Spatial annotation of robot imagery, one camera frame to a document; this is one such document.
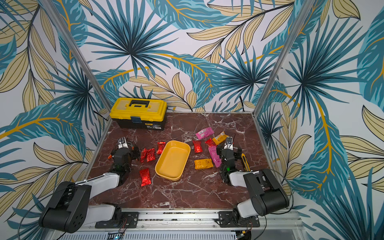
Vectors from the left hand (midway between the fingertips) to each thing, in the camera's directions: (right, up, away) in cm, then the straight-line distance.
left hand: (127, 147), depth 89 cm
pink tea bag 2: (+53, -6, +3) cm, 53 cm away
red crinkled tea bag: (+9, -6, +1) cm, 11 cm away
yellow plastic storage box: (+26, -8, +3) cm, 28 cm away
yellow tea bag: (+46, -10, +1) cm, 47 cm away
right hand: (+63, +2, +1) cm, 63 cm away
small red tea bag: (+51, +2, +11) cm, 52 cm away
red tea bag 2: (+13, -5, +3) cm, 14 cm away
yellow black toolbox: (+5, +21, +5) cm, 22 cm away
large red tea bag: (+42, -1, +8) cm, 43 cm away
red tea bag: (+18, 0, +8) cm, 20 cm away
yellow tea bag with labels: (+58, +5, +11) cm, 59 cm away
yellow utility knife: (+72, -10, +3) cm, 72 cm away
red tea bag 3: (+12, -17, -4) cm, 22 cm away
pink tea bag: (+47, +8, +15) cm, 50 cm away
